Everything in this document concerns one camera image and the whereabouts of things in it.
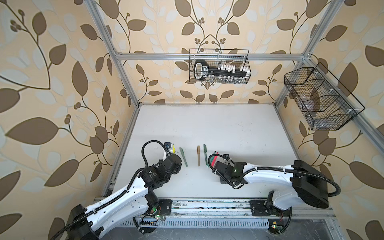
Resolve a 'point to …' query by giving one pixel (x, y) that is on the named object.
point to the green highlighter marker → (212, 157)
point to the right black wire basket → (326, 104)
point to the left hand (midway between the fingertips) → (174, 157)
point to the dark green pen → (205, 151)
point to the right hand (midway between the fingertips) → (224, 177)
